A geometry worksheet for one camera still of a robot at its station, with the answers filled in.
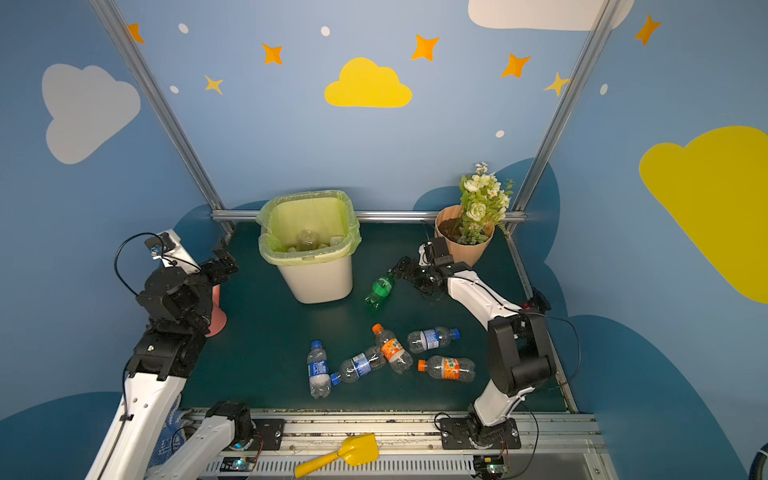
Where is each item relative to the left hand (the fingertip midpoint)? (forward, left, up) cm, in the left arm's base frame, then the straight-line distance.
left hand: (206, 245), depth 64 cm
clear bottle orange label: (-9, -41, -34) cm, 54 cm away
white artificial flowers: (+29, -69, -11) cm, 76 cm away
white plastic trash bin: (+9, -20, -27) cm, 35 cm away
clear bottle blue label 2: (-17, -22, -36) cm, 45 cm away
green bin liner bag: (+27, -13, -22) cm, 37 cm away
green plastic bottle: (+12, -37, -35) cm, 53 cm away
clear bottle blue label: (-14, -32, -34) cm, 49 cm away
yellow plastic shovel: (-33, -33, -38) cm, 60 cm away
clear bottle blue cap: (-6, -53, -34) cm, 63 cm away
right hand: (+12, -45, -25) cm, 53 cm away
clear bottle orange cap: (-14, -57, -33) cm, 67 cm away
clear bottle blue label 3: (+24, -13, -24) cm, 36 cm away
